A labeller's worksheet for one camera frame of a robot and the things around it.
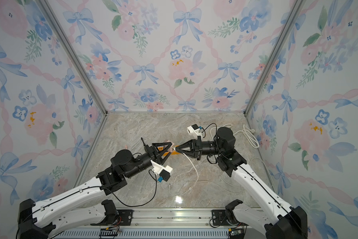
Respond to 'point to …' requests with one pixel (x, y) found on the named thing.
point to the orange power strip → (173, 153)
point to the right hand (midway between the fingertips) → (178, 151)
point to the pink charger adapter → (171, 148)
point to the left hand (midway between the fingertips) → (168, 140)
